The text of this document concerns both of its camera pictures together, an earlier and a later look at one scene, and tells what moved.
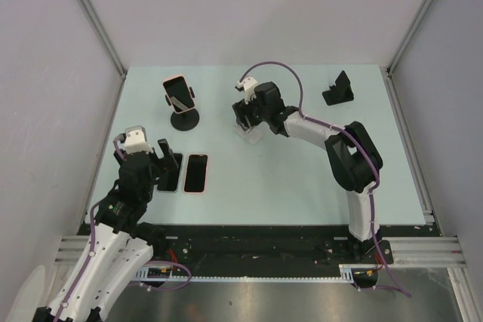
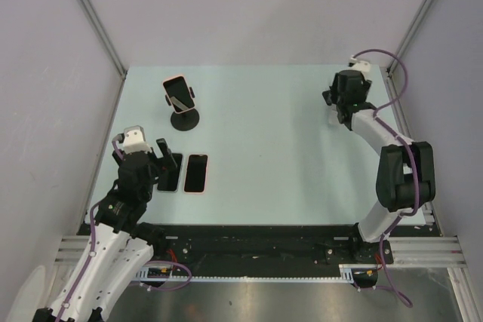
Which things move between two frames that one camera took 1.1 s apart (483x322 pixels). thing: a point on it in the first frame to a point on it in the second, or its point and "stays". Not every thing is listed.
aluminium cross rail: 407,251 stays
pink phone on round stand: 179,94 stays
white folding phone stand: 253,135 to 333,117
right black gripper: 241,109 to 333,95
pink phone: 196,173 stays
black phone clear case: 169,179 stays
